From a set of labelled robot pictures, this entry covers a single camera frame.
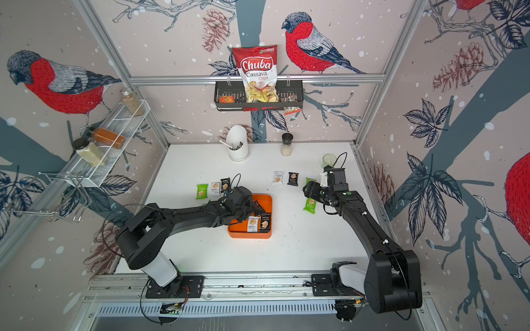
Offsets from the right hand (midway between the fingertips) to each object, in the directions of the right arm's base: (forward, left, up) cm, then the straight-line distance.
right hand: (309, 188), depth 86 cm
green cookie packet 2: (+13, -2, -12) cm, 18 cm away
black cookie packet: (+13, +6, -12) cm, 18 cm away
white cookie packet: (+6, +44, -11) cm, 46 cm away
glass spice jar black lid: (+30, +9, -1) cm, 32 cm away
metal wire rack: (-17, +84, +14) cm, 87 cm away
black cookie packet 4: (-12, +18, -10) cm, 24 cm away
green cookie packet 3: (+5, +51, -12) cm, 53 cm away
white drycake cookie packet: (+13, +14, -11) cm, 22 cm away
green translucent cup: (+26, -14, -11) cm, 31 cm away
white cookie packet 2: (-12, +24, -11) cm, 29 cm away
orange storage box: (-16, +29, -8) cm, 34 cm away
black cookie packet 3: (-6, +22, -9) cm, 24 cm away
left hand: (-4, +20, -7) cm, 22 cm away
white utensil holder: (+33, +37, -6) cm, 50 cm away
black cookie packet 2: (+8, +40, -10) cm, 42 cm away
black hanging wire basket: (+35, +37, +23) cm, 56 cm away
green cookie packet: (-2, -2, -12) cm, 12 cm away
